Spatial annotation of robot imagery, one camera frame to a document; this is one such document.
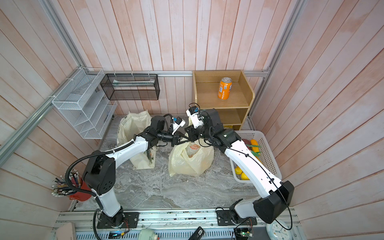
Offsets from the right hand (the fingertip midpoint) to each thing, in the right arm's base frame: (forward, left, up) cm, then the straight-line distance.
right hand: (185, 129), depth 72 cm
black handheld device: (-40, -7, -27) cm, 49 cm away
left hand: (-1, -2, -10) cm, 10 cm away
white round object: (-41, +16, -25) cm, 51 cm away
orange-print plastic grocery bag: (-12, +2, -15) cm, 20 cm away
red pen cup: (-25, +60, -16) cm, 67 cm away
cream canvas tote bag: (+14, +36, -14) cm, 41 cm away
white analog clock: (-38, -44, -29) cm, 65 cm away
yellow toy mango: (-13, -33, -26) cm, 44 cm away
